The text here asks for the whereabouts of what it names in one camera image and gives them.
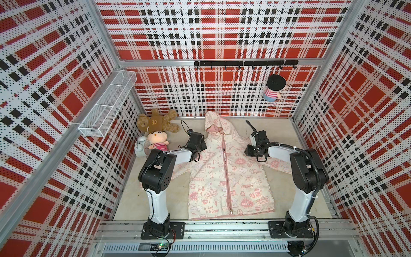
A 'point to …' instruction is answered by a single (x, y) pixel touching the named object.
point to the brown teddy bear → (156, 122)
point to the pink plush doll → (158, 140)
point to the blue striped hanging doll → (275, 82)
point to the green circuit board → (159, 246)
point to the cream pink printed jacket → (224, 182)
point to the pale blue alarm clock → (142, 147)
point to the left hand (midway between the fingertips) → (205, 142)
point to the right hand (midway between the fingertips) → (249, 150)
